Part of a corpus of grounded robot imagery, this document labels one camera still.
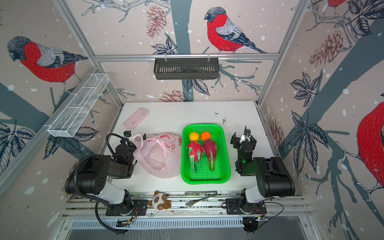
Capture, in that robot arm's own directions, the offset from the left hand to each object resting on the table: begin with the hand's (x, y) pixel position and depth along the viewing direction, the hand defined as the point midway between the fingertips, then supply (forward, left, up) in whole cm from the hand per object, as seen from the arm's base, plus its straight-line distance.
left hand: (136, 134), depth 89 cm
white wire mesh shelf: (-1, +30, +16) cm, 34 cm away
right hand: (-1, -66, -1) cm, 66 cm away
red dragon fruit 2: (-10, -45, -4) cm, 46 cm away
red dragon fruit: (-10, -36, -3) cm, 37 cm away
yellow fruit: (+2, -35, -6) cm, 36 cm away
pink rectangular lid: (+17, +10, -10) cm, 22 cm away
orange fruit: (+2, -42, -6) cm, 43 cm away
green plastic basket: (-20, -51, -11) cm, 56 cm away
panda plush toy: (-34, -18, -9) cm, 40 cm away
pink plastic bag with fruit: (-8, -13, -11) cm, 19 cm away
